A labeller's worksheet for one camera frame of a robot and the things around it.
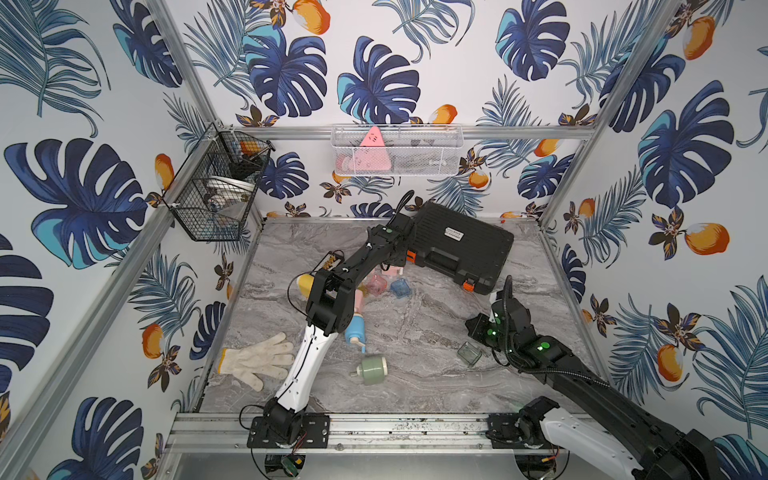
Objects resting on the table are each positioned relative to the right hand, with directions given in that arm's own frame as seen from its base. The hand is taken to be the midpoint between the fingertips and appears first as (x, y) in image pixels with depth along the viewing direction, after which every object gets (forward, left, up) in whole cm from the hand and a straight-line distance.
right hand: (466, 321), depth 83 cm
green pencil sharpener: (-13, +25, -2) cm, 28 cm away
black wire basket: (+26, +70, +23) cm, 78 cm away
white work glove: (-9, +61, -10) cm, 63 cm away
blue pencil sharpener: (-2, +31, -4) cm, 31 cm away
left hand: (+27, +21, -3) cm, 34 cm away
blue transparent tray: (+16, +18, -9) cm, 26 cm away
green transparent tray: (-5, -2, -10) cm, 12 cm away
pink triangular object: (+41, +27, +26) cm, 56 cm away
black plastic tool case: (+29, -5, -4) cm, 29 cm away
